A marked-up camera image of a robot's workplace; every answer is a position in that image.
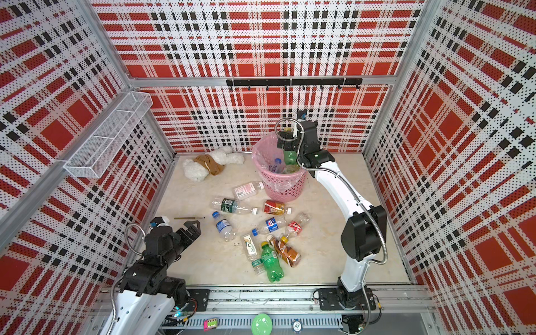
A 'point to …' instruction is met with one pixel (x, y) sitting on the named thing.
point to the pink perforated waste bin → (283, 187)
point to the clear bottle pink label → (248, 189)
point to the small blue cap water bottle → (224, 227)
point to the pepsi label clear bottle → (271, 225)
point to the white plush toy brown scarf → (211, 163)
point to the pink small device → (210, 324)
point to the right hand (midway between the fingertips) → (290, 134)
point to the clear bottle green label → (232, 206)
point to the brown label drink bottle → (292, 256)
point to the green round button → (262, 324)
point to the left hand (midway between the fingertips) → (196, 228)
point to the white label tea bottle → (250, 247)
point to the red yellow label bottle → (274, 207)
